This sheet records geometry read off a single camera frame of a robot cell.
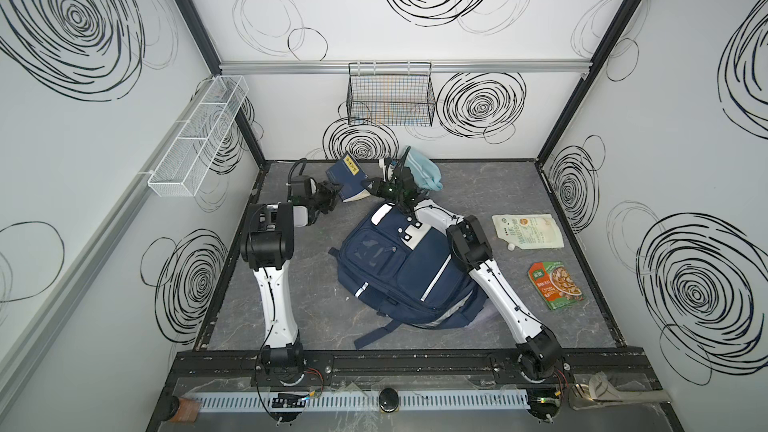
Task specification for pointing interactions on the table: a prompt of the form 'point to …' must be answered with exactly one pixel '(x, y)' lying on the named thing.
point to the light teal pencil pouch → (424, 170)
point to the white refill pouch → (529, 231)
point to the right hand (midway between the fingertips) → (361, 182)
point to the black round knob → (388, 400)
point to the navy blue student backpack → (405, 269)
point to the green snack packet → (555, 283)
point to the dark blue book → (347, 171)
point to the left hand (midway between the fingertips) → (346, 185)
